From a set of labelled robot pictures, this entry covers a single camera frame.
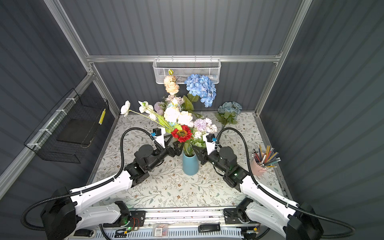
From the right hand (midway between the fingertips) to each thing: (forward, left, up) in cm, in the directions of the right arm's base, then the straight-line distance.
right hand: (197, 146), depth 72 cm
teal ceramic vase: (-5, +4, -10) cm, 12 cm away
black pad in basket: (+6, +60, +6) cm, 61 cm away
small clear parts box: (-32, +17, -21) cm, 42 cm away
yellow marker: (+18, +53, +3) cm, 56 cm away
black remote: (-31, -6, -25) cm, 40 cm away
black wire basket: (-5, +64, +12) cm, 65 cm away
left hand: (+3, +9, +3) cm, 10 cm away
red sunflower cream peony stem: (+2, +6, +9) cm, 12 cm away
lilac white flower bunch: (+24, +21, +4) cm, 32 cm away
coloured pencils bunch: (0, -40, -14) cm, 42 cm away
